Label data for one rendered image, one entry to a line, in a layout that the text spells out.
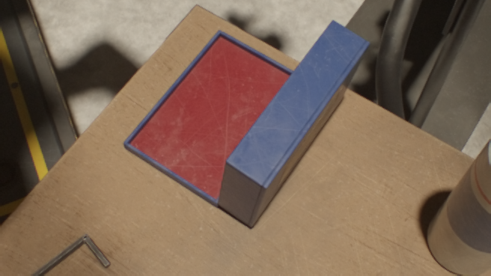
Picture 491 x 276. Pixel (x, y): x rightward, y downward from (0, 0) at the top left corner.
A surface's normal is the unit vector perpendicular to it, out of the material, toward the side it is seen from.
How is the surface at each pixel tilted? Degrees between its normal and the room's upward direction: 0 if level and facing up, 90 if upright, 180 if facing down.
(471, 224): 90
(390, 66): 46
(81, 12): 0
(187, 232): 0
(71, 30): 0
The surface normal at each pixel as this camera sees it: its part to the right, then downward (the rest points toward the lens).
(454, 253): -0.66, 0.66
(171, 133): 0.00, -0.47
